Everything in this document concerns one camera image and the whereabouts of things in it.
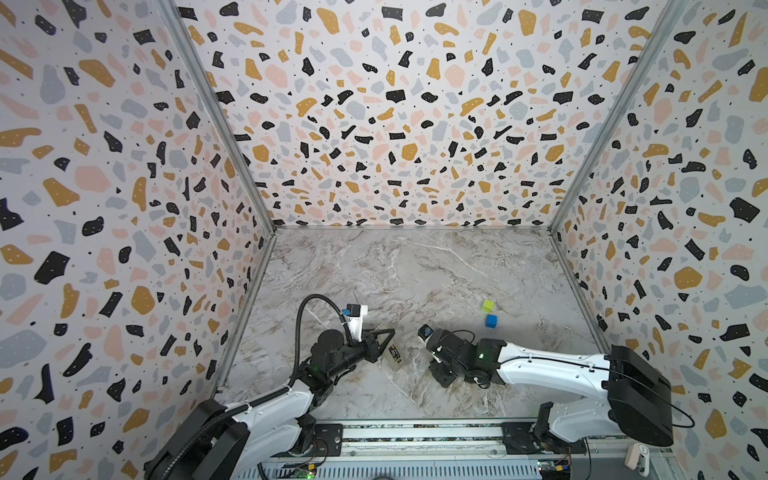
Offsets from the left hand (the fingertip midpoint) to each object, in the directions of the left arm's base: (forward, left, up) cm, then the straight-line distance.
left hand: (394, 330), depth 78 cm
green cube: (+14, -31, -14) cm, 37 cm away
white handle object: (-28, -57, -12) cm, 65 cm away
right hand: (-5, -10, -9) cm, 14 cm away
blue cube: (+9, -31, -14) cm, 35 cm away
